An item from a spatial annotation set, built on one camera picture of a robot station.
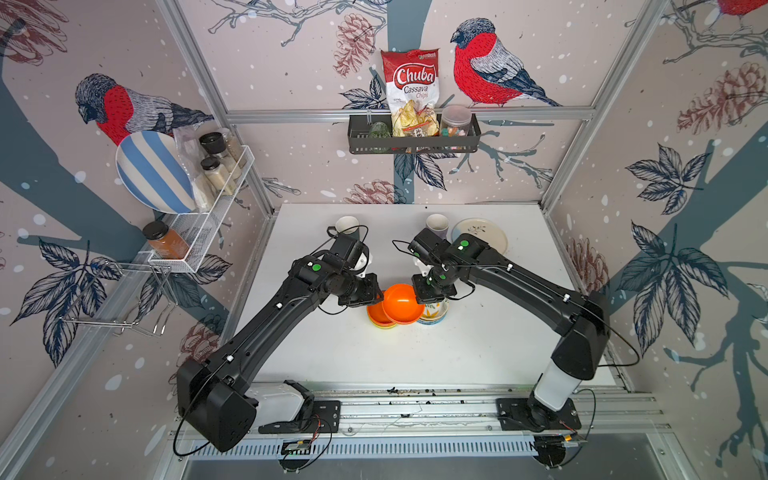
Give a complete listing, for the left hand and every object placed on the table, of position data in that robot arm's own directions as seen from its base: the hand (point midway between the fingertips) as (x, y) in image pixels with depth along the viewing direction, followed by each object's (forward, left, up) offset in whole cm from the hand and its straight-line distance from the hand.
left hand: (386, 291), depth 74 cm
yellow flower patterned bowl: (+1, -14, -15) cm, 21 cm away
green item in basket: (+49, +3, +16) cm, 51 cm away
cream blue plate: (+38, -38, -21) cm, 57 cm away
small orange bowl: (0, +3, -15) cm, 15 cm away
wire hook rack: (-9, +50, +15) cm, 53 cm away
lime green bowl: (-3, +1, -17) cm, 17 cm away
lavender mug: (+35, -18, -14) cm, 42 cm away
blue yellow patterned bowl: (-2, -13, -13) cm, 18 cm away
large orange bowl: (0, -4, -7) cm, 8 cm away
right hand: (0, -8, -4) cm, 9 cm away
